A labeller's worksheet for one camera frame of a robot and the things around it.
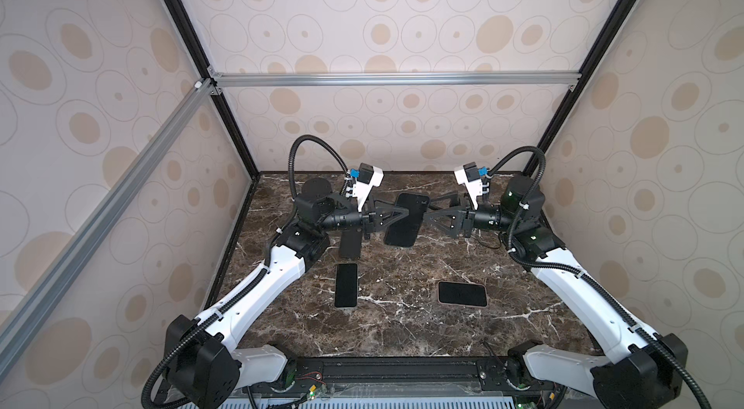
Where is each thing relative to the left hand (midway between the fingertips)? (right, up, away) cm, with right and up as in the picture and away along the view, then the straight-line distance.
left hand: (409, 216), depth 59 cm
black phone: (0, -4, +5) cm, 6 cm away
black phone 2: (+19, -25, +26) cm, 40 cm away
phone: (-16, -12, +38) cm, 43 cm away
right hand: (+4, 0, +4) cm, 6 cm away
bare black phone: (-16, -23, +30) cm, 41 cm away
